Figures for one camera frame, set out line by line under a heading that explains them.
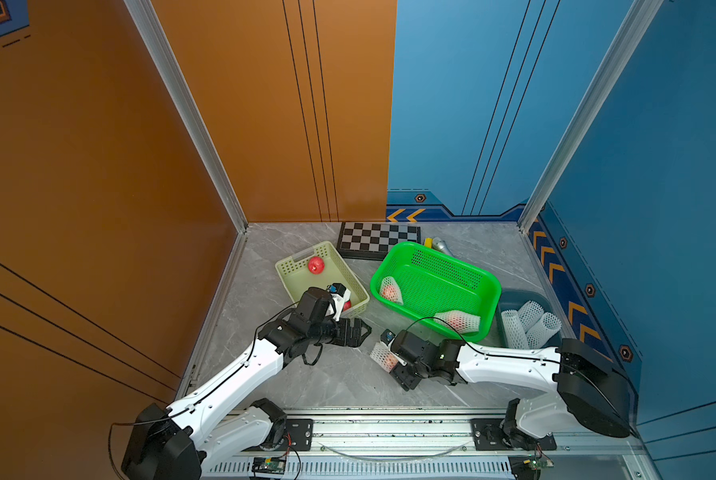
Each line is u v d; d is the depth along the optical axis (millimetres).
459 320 860
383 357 807
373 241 1118
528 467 704
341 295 718
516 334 808
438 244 1094
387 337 740
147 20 700
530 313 892
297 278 1033
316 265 1023
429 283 1023
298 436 740
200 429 413
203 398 436
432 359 633
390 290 931
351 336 693
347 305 913
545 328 780
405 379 726
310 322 599
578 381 422
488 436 725
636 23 710
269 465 720
